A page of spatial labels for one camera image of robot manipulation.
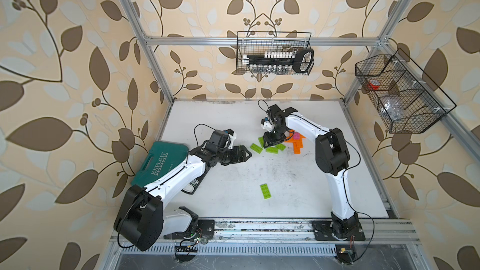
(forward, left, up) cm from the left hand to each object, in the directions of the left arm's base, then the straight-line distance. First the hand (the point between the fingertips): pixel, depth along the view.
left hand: (243, 153), depth 81 cm
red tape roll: (+23, -57, +21) cm, 65 cm away
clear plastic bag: (+8, -57, +21) cm, 62 cm away
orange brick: (+9, -27, -13) cm, 31 cm away
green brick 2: (+11, -7, -13) cm, 18 cm away
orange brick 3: (+13, -29, -12) cm, 34 cm away
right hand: (+12, -14, -11) cm, 21 cm away
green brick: (-12, -11, -14) cm, 21 cm away
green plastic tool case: (+2, +39, -9) cm, 40 cm away
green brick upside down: (+12, -20, -13) cm, 27 cm away
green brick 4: (+10, -16, -14) cm, 23 cm away
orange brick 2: (+8, -21, +5) cm, 23 cm away
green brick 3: (+11, -9, -6) cm, 15 cm away
